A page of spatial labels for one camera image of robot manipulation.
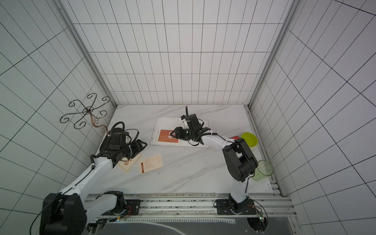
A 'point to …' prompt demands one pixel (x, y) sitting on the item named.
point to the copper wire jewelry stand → (91, 107)
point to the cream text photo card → (150, 163)
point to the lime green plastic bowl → (250, 139)
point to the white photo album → (164, 126)
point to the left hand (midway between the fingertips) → (143, 148)
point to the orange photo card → (165, 136)
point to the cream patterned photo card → (126, 165)
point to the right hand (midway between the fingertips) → (174, 131)
